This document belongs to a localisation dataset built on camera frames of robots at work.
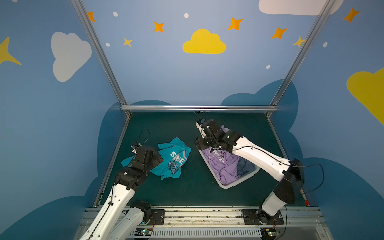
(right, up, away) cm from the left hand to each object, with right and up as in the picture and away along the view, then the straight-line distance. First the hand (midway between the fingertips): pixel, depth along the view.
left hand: (156, 157), depth 76 cm
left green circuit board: (-5, -35, -5) cm, 36 cm away
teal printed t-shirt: (+8, -1, +14) cm, 16 cm away
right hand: (+23, +9, +4) cm, 25 cm away
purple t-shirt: (+36, -6, +8) cm, 37 cm away
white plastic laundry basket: (+43, -13, +2) cm, 45 cm away
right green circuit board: (+56, -36, -5) cm, 67 cm away
